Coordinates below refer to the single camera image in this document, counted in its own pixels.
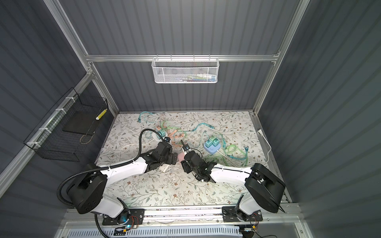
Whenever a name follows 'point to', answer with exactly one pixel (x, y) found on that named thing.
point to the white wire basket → (185, 70)
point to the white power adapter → (164, 167)
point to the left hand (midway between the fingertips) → (170, 154)
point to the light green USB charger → (216, 142)
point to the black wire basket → (66, 130)
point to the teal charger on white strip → (162, 133)
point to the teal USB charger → (209, 143)
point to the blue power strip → (212, 149)
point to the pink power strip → (181, 157)
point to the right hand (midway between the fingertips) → (188, 160)
